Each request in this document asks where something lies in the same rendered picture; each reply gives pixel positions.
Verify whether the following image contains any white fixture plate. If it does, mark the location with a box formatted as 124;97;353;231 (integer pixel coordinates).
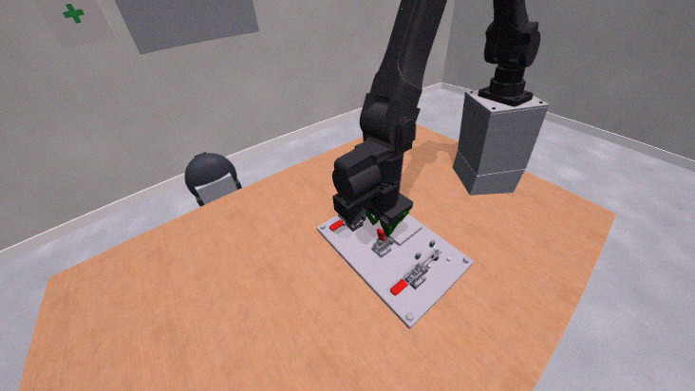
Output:
316;214;474;329

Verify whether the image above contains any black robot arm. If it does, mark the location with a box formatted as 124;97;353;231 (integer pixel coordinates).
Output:
332;0;540;226

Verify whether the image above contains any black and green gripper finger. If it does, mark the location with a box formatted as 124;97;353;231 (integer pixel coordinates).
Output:
380;211;409;237
365;211;379;225

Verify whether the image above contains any black toggle clamp with red handle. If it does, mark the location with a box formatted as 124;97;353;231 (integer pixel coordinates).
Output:
390;249;441;296

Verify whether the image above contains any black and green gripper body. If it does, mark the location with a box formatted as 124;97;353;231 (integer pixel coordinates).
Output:
368;180;413;226

